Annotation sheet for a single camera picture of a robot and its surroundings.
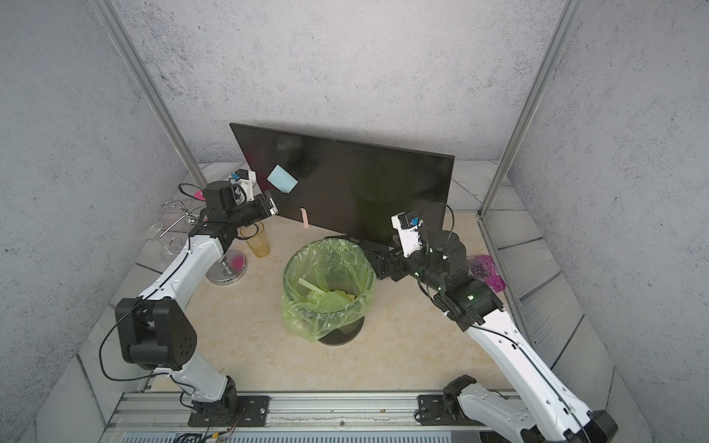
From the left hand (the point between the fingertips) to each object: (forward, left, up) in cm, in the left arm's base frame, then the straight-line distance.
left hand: (286, 197), depth 82 cm
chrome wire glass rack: (+7, +43, -13) cm, 45 cm away
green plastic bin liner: (-16, -11, -23) cm, 30 cm away
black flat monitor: (+11, -19, -6) cm, 23 cm away
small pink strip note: (+2, -4, -10) cm, 11 cm away
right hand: (-21, -27, +3) cm, 34 cm away
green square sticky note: (-31, -15, -7) cm, 35 cm away
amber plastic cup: (-14, +6, -2) cm, 15 cm away
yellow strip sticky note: (-25, -8, -8) cm, 28 cm away
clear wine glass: (-9, +37, -4) cm, 38 cm away
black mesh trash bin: (-31, -17, -27) cm, 44 cm away
